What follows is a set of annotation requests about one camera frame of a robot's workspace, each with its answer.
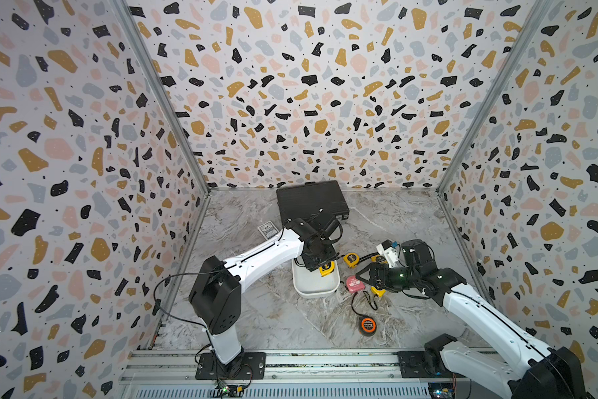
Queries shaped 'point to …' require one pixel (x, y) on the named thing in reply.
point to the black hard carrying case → (306, 199)
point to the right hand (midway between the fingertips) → (364, 279)
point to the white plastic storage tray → (311, 284)
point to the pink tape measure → (354, 284)
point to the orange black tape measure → (367, 325)
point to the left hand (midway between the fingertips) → (335, 260)
